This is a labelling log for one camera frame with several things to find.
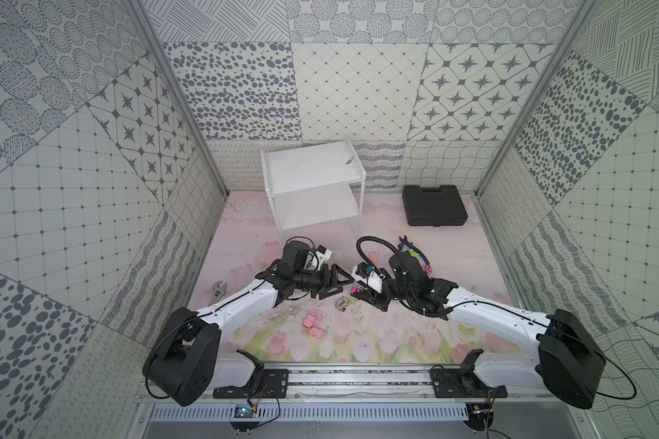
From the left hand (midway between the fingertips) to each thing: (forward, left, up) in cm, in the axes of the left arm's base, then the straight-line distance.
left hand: (355, 289), depth 75 cm
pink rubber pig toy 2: (-7, +11, -14) cm, 20 cm away
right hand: (+2, -2, -4) cm, 5 cm away
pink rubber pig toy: (-4, +14, -15) cm, 21 cm away
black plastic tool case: (+43, -33, -11) cm, 55 cm away
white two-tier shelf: (+24, +14, +18) cm, 33 cm away
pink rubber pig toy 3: (+2, -4, +14) cm, 15 cm away
